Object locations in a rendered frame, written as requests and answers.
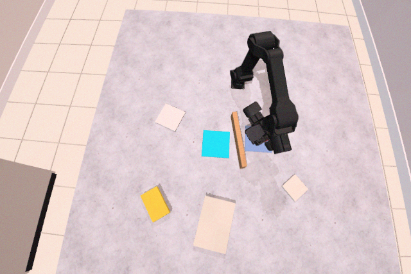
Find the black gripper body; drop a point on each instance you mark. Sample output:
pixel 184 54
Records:
pixel 251 112

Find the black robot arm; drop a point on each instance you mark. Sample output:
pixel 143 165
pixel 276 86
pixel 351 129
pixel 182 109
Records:
pixel 283 116

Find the yellow rectangular block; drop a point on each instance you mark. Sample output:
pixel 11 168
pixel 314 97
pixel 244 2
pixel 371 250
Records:
pixel 155 204

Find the beige flat rectangular slab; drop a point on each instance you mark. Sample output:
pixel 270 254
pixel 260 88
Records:
pixel 214 225

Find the orange flat bar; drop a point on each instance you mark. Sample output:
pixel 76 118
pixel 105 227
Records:
pixel 238 140

